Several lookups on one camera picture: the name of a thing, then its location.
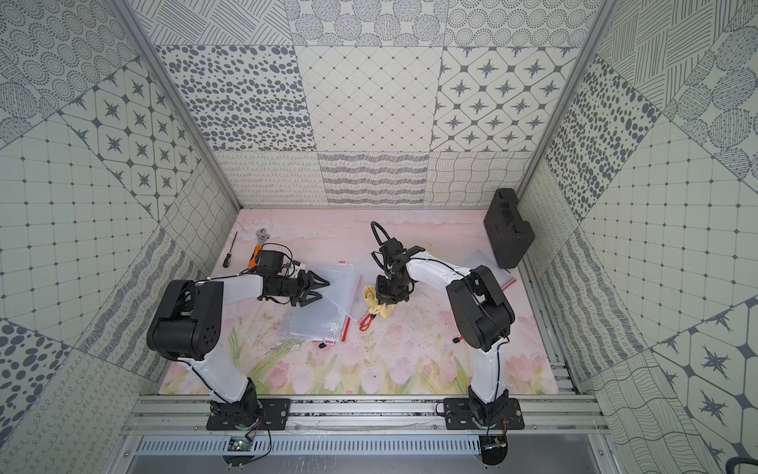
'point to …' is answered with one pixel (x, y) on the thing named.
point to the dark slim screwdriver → (227, 259)
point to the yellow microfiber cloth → (371, 298)
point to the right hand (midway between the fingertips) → (382, 304)
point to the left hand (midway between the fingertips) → (332, 290)
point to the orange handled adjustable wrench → (262, 237)
